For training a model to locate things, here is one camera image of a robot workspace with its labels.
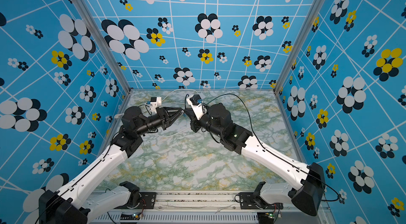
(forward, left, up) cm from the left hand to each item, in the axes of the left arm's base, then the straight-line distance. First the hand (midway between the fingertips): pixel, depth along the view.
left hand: (183, 109), depth 66 cm
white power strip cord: (+22, +52, -36) cm, 67 cm away
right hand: (0, -2, -1) cm, 2 cm away
